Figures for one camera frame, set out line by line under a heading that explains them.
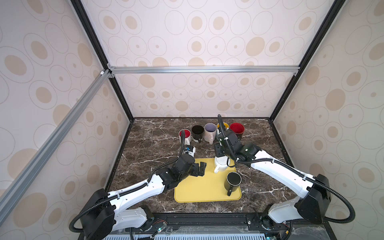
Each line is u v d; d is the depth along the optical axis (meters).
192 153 0.71
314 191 0.41
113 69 0.90
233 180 0.78
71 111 0.65
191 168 0.62
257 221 0.73
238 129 1.01
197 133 1.00
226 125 1.02
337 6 0.68
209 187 0.87
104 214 0.39
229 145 0.57
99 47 0.81
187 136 1.00
